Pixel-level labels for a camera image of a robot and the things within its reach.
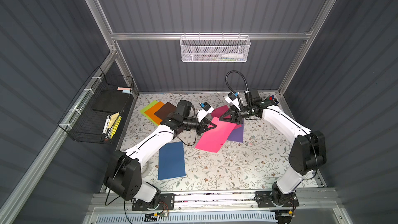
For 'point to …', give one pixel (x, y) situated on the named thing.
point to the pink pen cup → (271, 100)
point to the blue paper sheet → (171, 161)
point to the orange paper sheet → (153, 109)
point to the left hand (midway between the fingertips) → (213, 126)
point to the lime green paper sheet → (146, 108)
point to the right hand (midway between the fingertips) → (223, 119)
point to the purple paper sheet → (237, 135)
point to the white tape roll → (145, 173)
